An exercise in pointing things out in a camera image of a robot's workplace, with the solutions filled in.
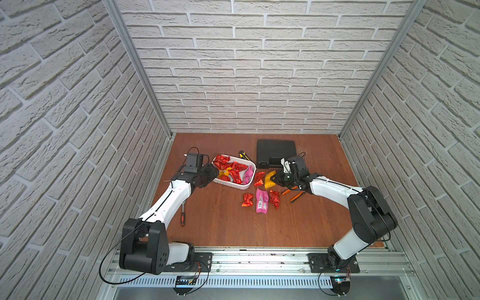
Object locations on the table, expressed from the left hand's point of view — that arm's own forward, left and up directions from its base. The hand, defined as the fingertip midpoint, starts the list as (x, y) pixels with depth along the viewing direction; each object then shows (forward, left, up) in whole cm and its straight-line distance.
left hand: (218, 169), depth 86 cm
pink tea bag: (+3, -14, -9) cm, 17 cm away
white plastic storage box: (+4, -7, -9) cm, 12 cm away
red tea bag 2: (-10, -27, -11) cm, 31 cm away
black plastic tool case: (+18, -27, -9) cm, 34 cm away
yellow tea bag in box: (+4, -2, -8) cm, 9 cm away
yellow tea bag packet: (-5, -24, -5) cm, 25 cm away
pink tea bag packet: (-12, -21, -10) cm, 26 cm away
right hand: (-1, -27, -6) cm, 27 cm away
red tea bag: (-11, -14, -10) cm, 20 cm away
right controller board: (-45, -49, -12) cm, 67 cm away
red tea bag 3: (+1, -20, -10) cm, 23 cm away
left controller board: (-43, +11, -17) cm, 48 cm away
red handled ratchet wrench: (-18, +17, -14) cm, 28 cm away
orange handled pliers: (-8, -39, -12) cm, 42 cm away
